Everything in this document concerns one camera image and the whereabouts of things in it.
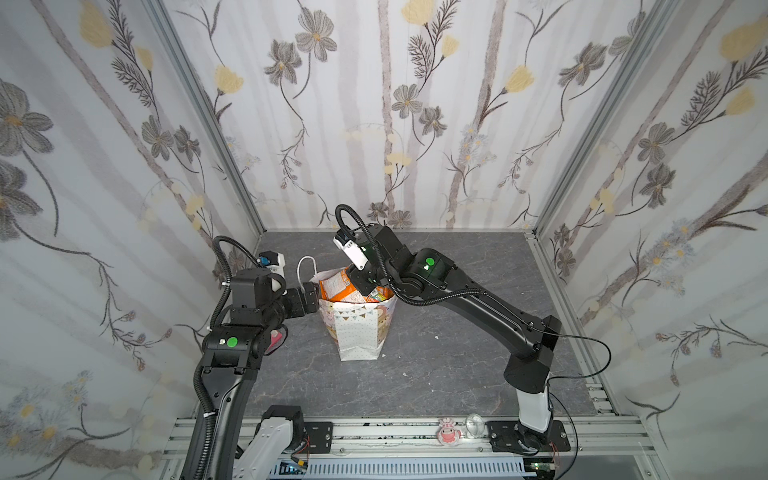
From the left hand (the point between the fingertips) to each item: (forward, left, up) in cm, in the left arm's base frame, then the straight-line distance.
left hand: (297, 280), depth 69 cm
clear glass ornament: (-27, -44, -28) cm, 59 cm away
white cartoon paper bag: (-6, -14, -14) cm, 21 cm away
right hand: (+3, -12, +5) cm, 13 cm away
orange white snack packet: (+1, -10, -5) cm, 11 cm away
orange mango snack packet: (-5, -19, +2) cm, 20 cm away
